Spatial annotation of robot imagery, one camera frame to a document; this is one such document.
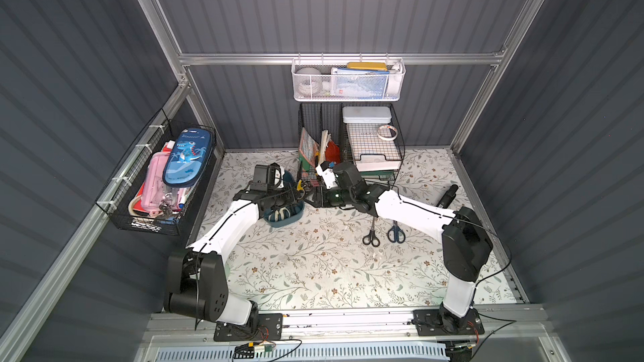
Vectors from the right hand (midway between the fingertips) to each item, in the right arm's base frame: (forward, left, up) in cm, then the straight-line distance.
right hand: (312, 194), depth 82 cm
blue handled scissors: (-5, -31, -20) cm, 37 cm away
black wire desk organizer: (+27, -21, +1) cm, 34 cm away
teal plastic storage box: (+2, +13, -17) cm, 22 cm away
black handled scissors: (-7, -21, -19) cm, 29 cm away
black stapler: (+11, -55, -18) cm, 59 cm away
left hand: (+3, +5, -4) cm, 7 cm away
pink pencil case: (-8, +42, +13) cm, 45 cm away
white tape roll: (+29, -28, +1) cm, 41 cm away
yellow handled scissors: (+5, +5, -3) cm, 8 cm away
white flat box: (+36, -21, +4) cm, 42 cm away
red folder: (+32, -7, -13) cm, 35 cm away
